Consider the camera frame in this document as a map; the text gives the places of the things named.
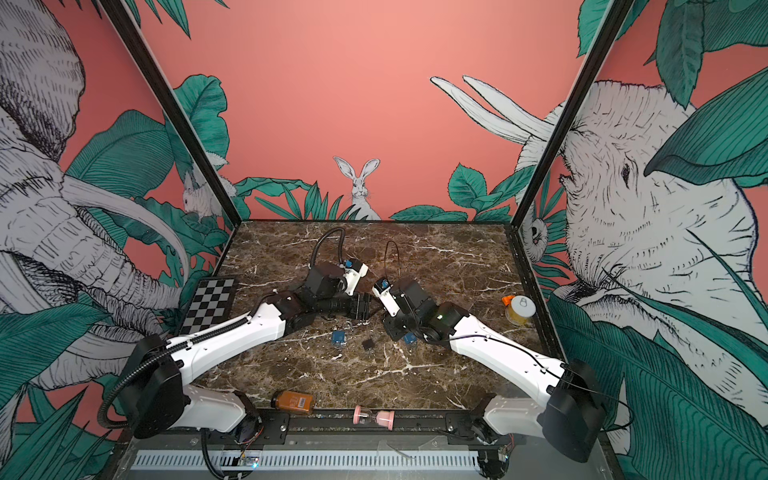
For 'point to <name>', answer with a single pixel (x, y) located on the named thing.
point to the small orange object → (507, 299)
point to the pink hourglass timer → (383, 418)
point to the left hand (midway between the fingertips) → (380, 301)
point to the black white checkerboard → (210, 303)
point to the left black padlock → (367, 344)
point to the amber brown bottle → (294, 402)
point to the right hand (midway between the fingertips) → (382, 314)
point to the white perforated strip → (308, 459)
